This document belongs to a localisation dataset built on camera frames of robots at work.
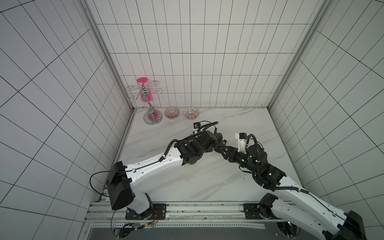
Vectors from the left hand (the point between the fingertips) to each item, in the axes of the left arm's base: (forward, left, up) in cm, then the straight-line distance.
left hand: (204, 144), depth 77 cm
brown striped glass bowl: (+37, +23, -17) cm, 47 cm away
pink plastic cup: (+32, +36, +7) cm, 49 cm away
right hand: (-2, -8, +3) cm, 8 cm away
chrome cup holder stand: (+35, +39, -19) cm, 56 cm away
